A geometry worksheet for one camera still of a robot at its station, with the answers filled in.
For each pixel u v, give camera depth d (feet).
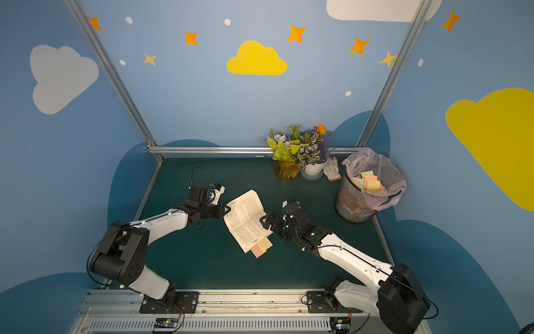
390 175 2.80
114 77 2.82
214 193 2.56
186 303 2.44
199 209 2.40
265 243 2.85
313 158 3.06
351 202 2.83
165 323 2.35
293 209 1.98
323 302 2.21
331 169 3.85
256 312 2.40
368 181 3.04
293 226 2.07
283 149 3.13
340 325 2.36
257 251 2.81
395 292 1.32
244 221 3.05
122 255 1.49
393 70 2.77
